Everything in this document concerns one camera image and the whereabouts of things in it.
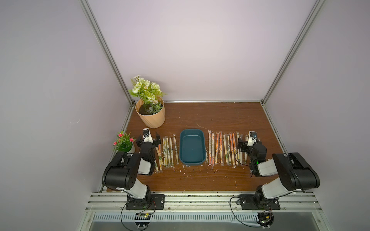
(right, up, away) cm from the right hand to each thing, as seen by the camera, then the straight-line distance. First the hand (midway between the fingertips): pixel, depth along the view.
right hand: (249, 135), depth 90 cm
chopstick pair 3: (-48, -10, +2) cm, 49 cm away
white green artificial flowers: (-63, +27, -5) cm, 69 cm away
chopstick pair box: (-10, -18, -5) cm, 21 cm away
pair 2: (-9, -6, +5) cm, 12 cm away
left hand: (-64, +2, -1) cm, 64 cm away
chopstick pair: (-23, -10, +2) cm, 25 cm away
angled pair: (-57, -16, -3) cm, 59 cm away
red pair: (-58, -10, +3) cm, 59 cm away
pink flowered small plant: (-78, -4, -6) cm, 79 cm away
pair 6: (-55, -11, +2) cm, 56 cm away
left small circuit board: (-63, -39, -19) cm, 76 cm away
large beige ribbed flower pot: (-63, +9, +4) cm, 64 cm away
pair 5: (-53, -11, +2) cm, 54 cm away
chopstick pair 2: (-14, -3, +7) cm, 16 cm away
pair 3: (-7, -12, 0) cm, 14 cm away
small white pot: (-74, -8, -5) cm, 74 cm away
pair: (-25, -9, +2) cm, 26 cm away
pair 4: (-51, -10, +2) cm, 52 cm away
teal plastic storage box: (-37, -8, +2) cm, 38 cm away
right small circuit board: (-1, -39, -20) cm, 44 cm away
